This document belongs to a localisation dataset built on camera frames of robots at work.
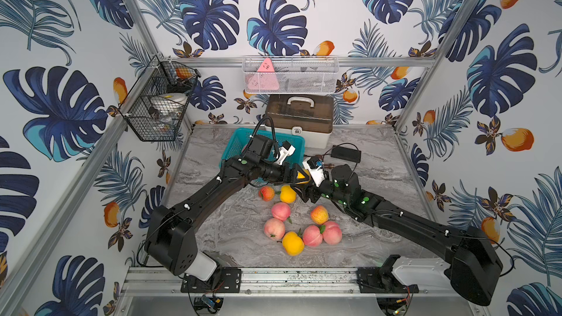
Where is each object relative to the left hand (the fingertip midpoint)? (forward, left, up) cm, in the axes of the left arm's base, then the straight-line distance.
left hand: (302, 176), depth 74 cm
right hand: (+2, +1, -3) cm, 4 cm away
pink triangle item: (+39, +17, +11) cm, 44 cm away
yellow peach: (-1, 0, +2) cm, 2 cm away
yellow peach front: (-16, +1, -19) cm, 25 cm away
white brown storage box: (+41, -4, -8) cm, 42 cm away
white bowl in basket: (+21, +49, +11) cm, 54 cm away
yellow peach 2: (+1, +4, -17) cm, 17 cm away
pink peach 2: (-12, +8, -17) cm, 23 cm away
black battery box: (+30, -24, -23) cm, 45 cm away
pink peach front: (-14, -5, -18) cm, 23 cm away
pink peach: (-5, +6, -17) cm, 19 cm away
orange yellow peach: (-5, -8, -18) cm, 20 cm away
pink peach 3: (-12, -12, -17) cm, 24 cm away
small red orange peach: (+3, +13, -19) cm, 23 cm away
